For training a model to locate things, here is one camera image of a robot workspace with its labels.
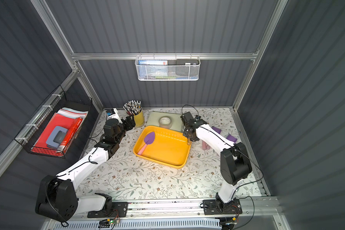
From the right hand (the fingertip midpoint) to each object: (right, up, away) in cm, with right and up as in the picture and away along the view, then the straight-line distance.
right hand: (188, 135), depth 90 cm
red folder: (-69, +9, -18) cm, 71 cm away
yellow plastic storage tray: (-13, -9, +6) cm, 17 cm away
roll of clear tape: (-16, +8, +16) cm, 24 cm away
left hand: (-35, +11, -9) cm, 38 cm away
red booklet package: (-60, +2, -21) cm, 63 cm away
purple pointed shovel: (-27, -4, +11) cm, 30 cm away
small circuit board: (-43, -43, -18) cm, 64 cm away
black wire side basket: (-65, +6, -22) cm, 69 cm away
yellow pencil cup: (-34, +10, +13) cm, 38 cm away
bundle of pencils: (-37, +18, +6) cm, 42 cm away
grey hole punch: (-64, +1, -23) cm, 68 cm away
